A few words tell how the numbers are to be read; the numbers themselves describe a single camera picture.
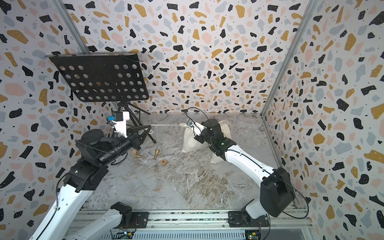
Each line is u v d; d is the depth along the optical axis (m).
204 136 0.69
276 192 0.42
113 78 0.75
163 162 0.92
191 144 0.87
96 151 0.37
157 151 0.97
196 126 0.67
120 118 0.51
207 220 0.76
